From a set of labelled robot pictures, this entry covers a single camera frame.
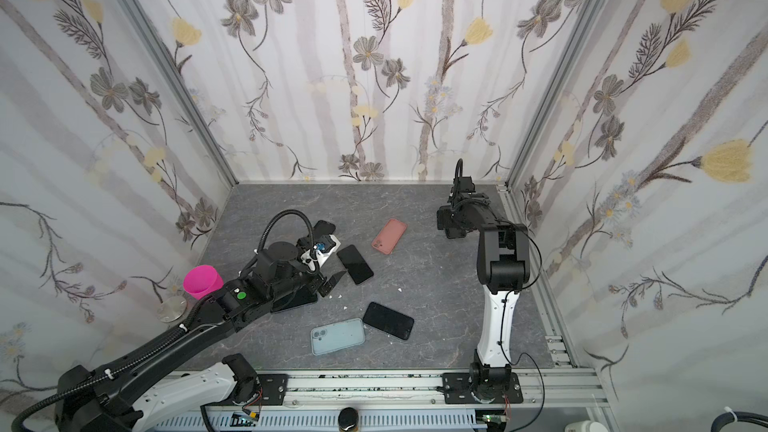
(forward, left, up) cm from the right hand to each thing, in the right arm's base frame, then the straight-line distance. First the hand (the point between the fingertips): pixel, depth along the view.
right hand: (450, 215), depth 104 cm
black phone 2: (-36, +20, -5) cm, 41 cm away
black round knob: (-60, +29, +7) cm, 67 cm away
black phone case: (-2, +45, -9) cm, 46 cm away
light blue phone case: (-40, +35, -6) cm, 54 cm away
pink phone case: (-6, +21, -6) cm, 23 cm away
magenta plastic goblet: (-30, +73, +4) cm, 79 cm away
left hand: (-24, +37, +17) cm, 47 cm away
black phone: (-18, +32, -5) cm, 37 cm away
